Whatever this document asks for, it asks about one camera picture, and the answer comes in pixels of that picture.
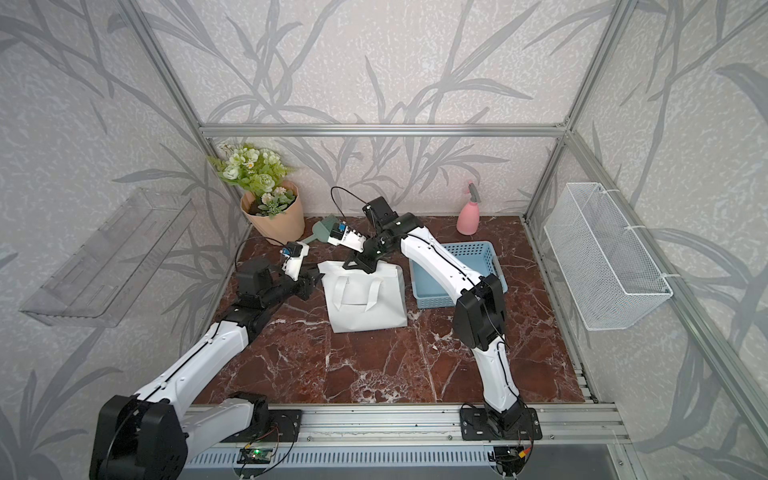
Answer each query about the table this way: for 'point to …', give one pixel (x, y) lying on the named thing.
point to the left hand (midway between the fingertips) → (320, 266)
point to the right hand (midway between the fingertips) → (347, 261)
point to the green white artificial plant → (261, 171)
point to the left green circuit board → (255, 456)
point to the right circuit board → (509, 459)
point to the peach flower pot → (287, 227)
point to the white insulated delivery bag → (359, 301)
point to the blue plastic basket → (430, 291)
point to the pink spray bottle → (469, 218)
